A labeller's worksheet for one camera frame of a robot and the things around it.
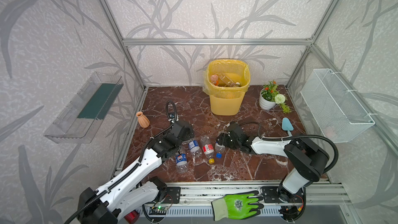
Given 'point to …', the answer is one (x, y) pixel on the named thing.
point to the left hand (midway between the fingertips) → (186, 125)
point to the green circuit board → (158, 210)
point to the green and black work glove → (237, 206)
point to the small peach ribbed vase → (142, 120)
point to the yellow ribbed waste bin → (228, 100)
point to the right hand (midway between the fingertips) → (218, 136)
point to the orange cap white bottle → (214, 79)
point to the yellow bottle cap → (211, 161)
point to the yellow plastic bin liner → (221, 66)
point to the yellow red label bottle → (227, 81)
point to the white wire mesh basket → (341, 117)
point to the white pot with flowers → (269, 96)
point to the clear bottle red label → (208, 146)
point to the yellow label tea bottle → (238, 84)
